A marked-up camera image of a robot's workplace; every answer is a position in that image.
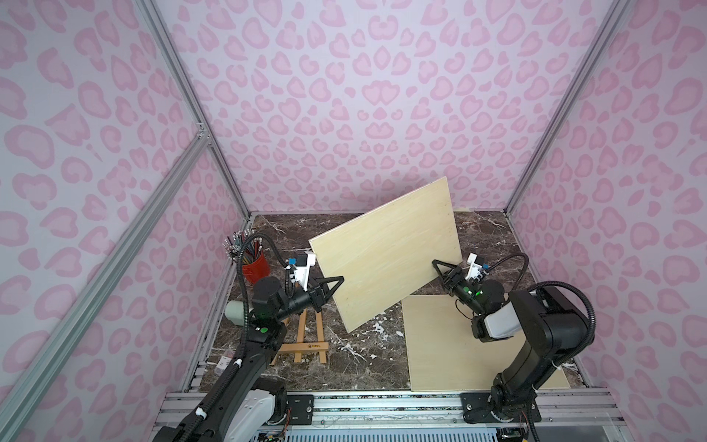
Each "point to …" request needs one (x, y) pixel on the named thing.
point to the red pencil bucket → (257, 271)
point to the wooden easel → (300, 346)
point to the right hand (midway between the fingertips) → (434, 267)
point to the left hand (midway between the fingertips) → (343, 280)
